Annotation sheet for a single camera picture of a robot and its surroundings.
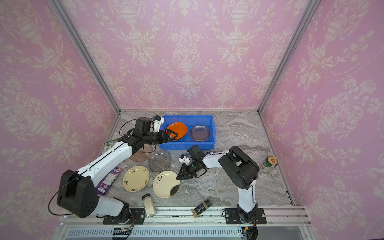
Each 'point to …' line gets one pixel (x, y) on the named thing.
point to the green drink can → (269, 163)
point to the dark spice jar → (201, 208)
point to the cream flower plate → (135, 178)
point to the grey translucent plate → (159, 161)
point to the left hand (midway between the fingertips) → (173, 136)
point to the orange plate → (179, 128)
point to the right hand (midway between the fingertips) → (178, 178)
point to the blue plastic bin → (187, 142)
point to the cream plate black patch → (165, 184)
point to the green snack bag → (108, 145)
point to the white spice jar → (148, 205)
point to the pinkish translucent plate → (200, 133)
